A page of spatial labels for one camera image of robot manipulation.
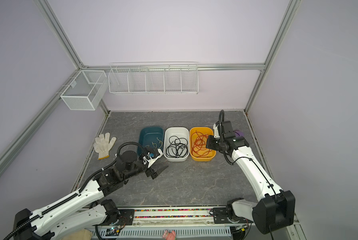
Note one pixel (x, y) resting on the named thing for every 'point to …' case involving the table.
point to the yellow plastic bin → (208, 130)
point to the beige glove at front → (82, 234)
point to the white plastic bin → (179, 132)
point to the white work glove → (102, 145)
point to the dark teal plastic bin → (151, 137)
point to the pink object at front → (169, 236)
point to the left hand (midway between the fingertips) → (161, 158)
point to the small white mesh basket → (84, 91)
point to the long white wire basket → (153, 78)
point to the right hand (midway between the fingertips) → (208, 143)
